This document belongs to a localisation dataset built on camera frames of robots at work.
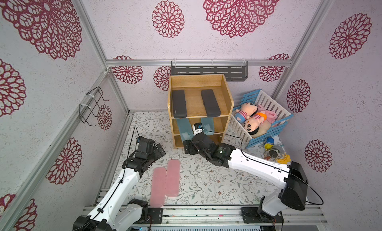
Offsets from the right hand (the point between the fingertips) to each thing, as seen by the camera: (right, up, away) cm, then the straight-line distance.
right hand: (194, 141), depth 79 cm
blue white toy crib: (+49, +29, +30) cm, 64 cm away
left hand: (-21, -7, +4) cm, 22 cm away
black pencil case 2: (+9, +20, 0) cm, 22 cm away
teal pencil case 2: (+9, +9, +9) cm, 15 cm away
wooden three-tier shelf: (+3, +20, +1) cm, 20 cm away
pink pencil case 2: (-12, -23, +9) cm, 27 cm away
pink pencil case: (-20, -27, +4) cm, 34 cm away
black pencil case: (-8, +21, +5) cm, 23 cm away
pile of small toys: (+49, -9, +11) cm, 51 cm away
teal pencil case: (-5, +6, +6) cm, 10 cm away
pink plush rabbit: (+53, +14, +21) cm, 58 cm away
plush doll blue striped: (+38, +19, +24) cm, 49 cm away
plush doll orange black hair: (+37, +8, +16) cm, 41 cm away
